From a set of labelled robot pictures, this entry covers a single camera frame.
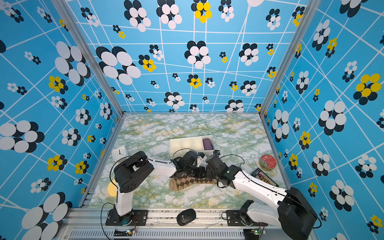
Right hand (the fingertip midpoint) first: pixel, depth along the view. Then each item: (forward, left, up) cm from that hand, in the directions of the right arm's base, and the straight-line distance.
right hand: (209, 170), depth 85 cm
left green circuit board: (-29, +45, -7) cm, 54 cm away
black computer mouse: (-22, +12, -4) cm, 26 cm away
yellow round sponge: (-10, +53, -1) cm, 54 cm away
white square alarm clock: (+12, +57, -1) cm, 58 cm away
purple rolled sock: (+17, +1, +1) cm, 17 cm away
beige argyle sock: (-6, +19, -4) cm, 20 cm away
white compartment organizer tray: (+17, +4, +2) cm, 17 cm away
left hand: (-2, -1, -4) cm, 4 cm away
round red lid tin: (+6, -35, -2) cm, 36 cm away
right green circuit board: (-28, -21, -6) cm, 36 cm away
